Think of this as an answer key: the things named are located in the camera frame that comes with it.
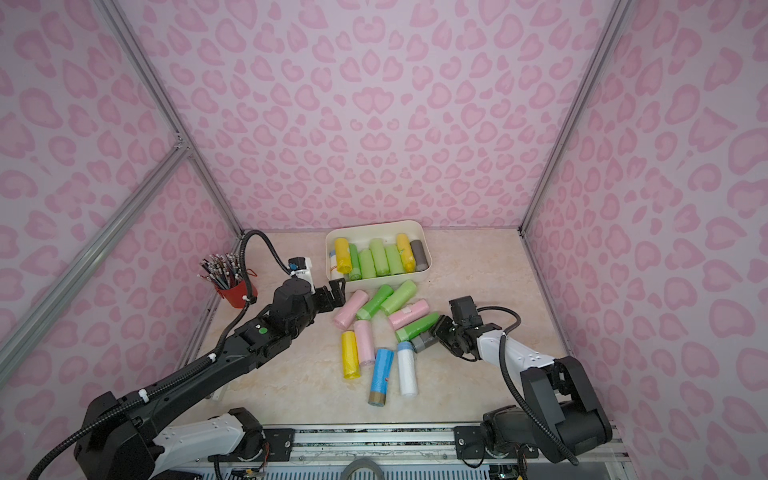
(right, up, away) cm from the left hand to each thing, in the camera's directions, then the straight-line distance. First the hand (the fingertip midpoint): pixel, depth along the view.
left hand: (340, 286), depth 79 cm
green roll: (+4, +5, +26) cm, 27 cm away
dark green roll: (+1, +2, +25) cm, 25 cm away
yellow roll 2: (+1, -21, +7) cm, 22 cm away
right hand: (+26, -15, +12) cm, 32 cm away
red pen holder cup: (-37, -5, +17) cm, 41 cm away
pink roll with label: (+18, -10, +14) cm, 25 cm away
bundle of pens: (-36, +4, +9) cm, 37 cm away
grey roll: (+23, +8, +30) cm, 39 cm away
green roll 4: (+21, -14, +12) cm, 28 cm away
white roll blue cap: (-7, +1, +25) cm, 26 cm away
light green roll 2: (+17, -5, +20) cm, 26 cm away
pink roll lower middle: (+5, -16, +10) cm, 19 cm away
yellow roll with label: (+18, +10, +31) cm, 37 cm away
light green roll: (+9, +7, +28) cm, 30 cm away
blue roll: (+11, -25, +3) cm, 27 cm away
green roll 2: (+14, +7, +28) cm, 32 cm away
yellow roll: (-3, +7, +22) cm, 24 cm away
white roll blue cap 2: (+18, -23, +5) cm, 30 cm away
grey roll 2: (+23, -17, +9) cm, 30 cm away
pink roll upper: (-1, -11, +14) cm, 18 cm away
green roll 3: (+5, -10, +15) cm, 19 cm away
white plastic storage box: (+1, +15, +38) cm, 41 cm away
